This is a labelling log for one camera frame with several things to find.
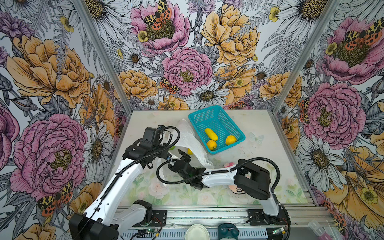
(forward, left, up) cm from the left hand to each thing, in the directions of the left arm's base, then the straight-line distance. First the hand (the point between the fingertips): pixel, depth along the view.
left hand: (162, 152), depth 78 cm
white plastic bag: (+7, -13, 0) cm, 15 cm away
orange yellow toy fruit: (+12, -27, -13) cm, 32 cm away
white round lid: (-32, -17, -18) cm, 41 cm away
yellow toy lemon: (+16, -40, -12) cm, 44 cm away
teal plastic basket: (+38, -33, -17) cm, 53 cm away
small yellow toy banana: (+22, -28, -14) cm, 38 cm away
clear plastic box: (-31, -72, -16) cm, 80 cm away
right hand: (+2, -6, -9) cm, 11 cm away
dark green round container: (-32, -30, -9) cm, 45 cm away
